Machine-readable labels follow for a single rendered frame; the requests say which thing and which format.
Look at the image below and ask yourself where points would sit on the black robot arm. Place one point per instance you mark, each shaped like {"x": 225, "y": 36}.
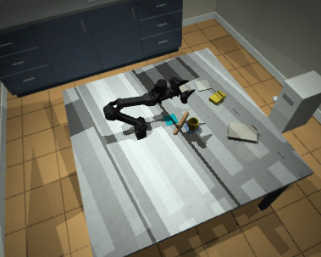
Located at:
{"x": 156, "y": 95}

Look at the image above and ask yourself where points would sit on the tan flat bar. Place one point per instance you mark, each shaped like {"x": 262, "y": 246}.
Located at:
{"x": 181, "y": 122}

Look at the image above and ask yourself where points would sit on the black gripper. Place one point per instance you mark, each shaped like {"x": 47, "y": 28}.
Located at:
{"x": 183, "y": 95}

